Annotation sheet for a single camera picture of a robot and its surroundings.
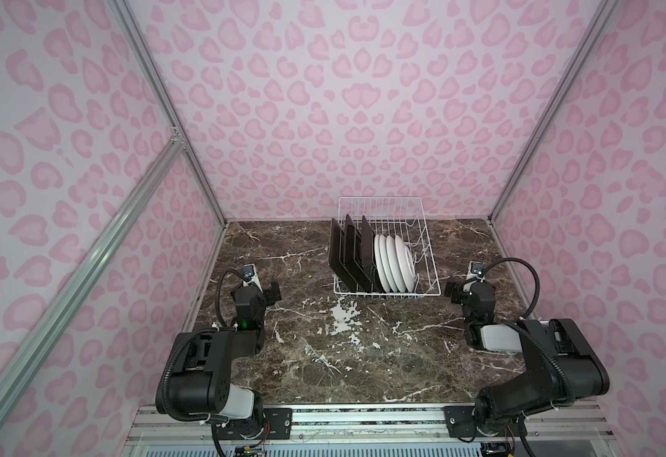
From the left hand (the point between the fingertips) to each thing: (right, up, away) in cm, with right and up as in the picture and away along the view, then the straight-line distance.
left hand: (260, 277), depth 92 cm
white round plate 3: (+45, +9, 0) cm, 46 cm away
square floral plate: (+30, +6, -7) cm, 31 cm away
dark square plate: (+25, +6, -7) cm, 26 cm away
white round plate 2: (+41, +3, -6) cm, 42 cm away
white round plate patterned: (+47, +2, -2) cm, 47 cm away
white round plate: (+38, +5, -6) cm, 38 cm away
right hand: (+67, 0, +1) cm, 67 cm away
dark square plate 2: (+34, +6, -8) cm, 36 cm away
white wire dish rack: (+39, +9, -3) cm, 40 cm away
